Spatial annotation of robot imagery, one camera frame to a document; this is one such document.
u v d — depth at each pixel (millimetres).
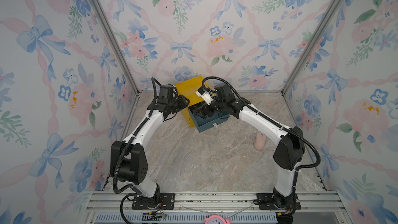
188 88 927
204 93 707
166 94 662
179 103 760
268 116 542
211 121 785
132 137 467
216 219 676
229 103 641
